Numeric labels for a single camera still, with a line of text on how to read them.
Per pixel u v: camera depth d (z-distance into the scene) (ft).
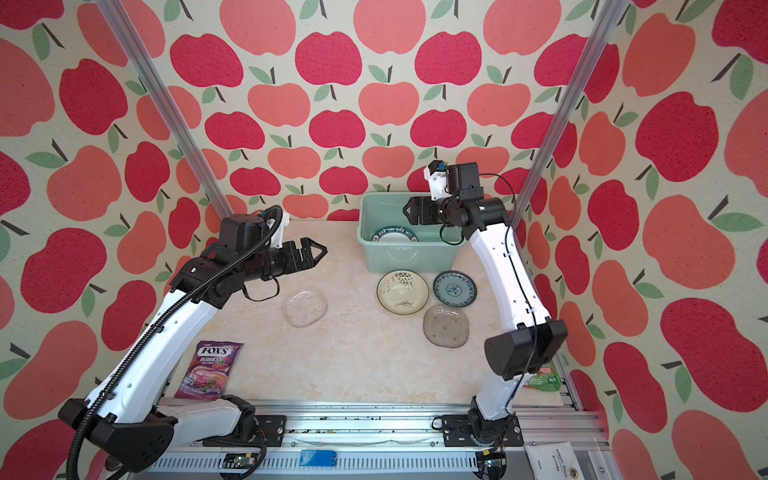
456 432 2.40
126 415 1.24
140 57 2.51
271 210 1.92
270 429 2.46
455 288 3.33
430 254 3.49
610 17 2.28
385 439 2.44
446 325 3.06
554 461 2.26
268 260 1.87
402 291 3.34
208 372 2.62
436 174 2.18
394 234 3.76
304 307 3.23
